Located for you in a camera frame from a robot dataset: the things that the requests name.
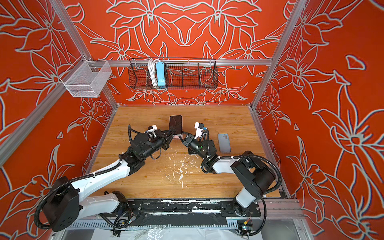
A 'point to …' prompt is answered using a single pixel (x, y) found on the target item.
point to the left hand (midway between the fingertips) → (176, 128)
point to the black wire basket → (172, 73)
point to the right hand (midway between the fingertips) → (173, 133)
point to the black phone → (175, 123)
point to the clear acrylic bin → (86, 78)
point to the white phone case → (224, 142)
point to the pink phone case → (176, 136)
